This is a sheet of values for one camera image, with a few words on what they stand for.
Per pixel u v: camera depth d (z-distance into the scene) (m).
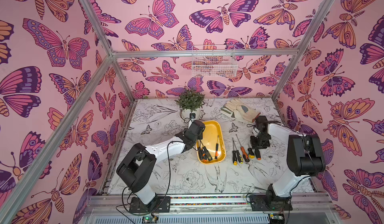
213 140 0.92
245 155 0.88
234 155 0.90
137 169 0.45
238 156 0.89
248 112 1.10
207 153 0.88
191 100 0.92
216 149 0.90
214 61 0.95
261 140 0.80
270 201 0.66
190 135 0.68
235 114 1.07
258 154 0.90
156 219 0.70
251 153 0.89
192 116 0.78
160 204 0.74
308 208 0.72
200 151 0.88
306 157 0.49
